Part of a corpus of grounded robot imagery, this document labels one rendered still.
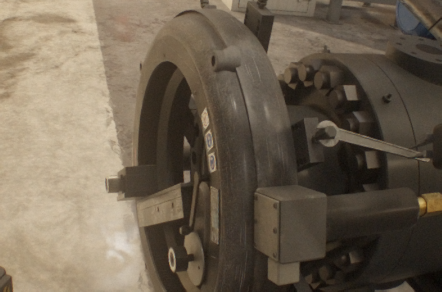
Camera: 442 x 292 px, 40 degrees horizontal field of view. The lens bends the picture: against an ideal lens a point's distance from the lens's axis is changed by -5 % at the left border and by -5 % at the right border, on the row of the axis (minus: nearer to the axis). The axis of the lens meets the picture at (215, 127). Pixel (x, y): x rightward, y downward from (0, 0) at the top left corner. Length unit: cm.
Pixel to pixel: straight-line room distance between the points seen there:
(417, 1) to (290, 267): 49
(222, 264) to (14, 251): 116
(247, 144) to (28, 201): 146
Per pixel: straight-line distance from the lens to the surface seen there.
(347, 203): 103
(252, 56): 114
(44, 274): 205
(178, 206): 125
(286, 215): 95
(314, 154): 105
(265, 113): 107
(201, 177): 115
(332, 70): 140
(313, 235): 98
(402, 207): 109
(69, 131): 291
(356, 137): 105
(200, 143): 154
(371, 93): 134
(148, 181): 149
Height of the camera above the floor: 132
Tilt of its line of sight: 26 degrees down
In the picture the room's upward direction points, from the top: 8 degrees clockwise
